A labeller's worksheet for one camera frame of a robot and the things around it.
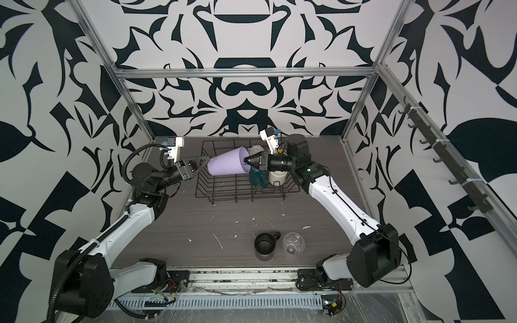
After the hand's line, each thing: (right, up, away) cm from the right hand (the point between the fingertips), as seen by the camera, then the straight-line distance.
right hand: (246, 160), depth 68 cm
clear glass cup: (+18, -34, +15) cm, 41 cm away
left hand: (-11, +2, -3) cm, 12 cm away
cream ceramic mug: (+2, +5, +26) cm, 26 cm away
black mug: (+7, -33, +13) cm, 37 cm away
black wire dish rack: (-7, -13, +29) cm, 33 cm away
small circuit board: (+29, -50, +3) cm, 58 cm away
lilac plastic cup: (-5, -1, -2) cm, 5 cm away
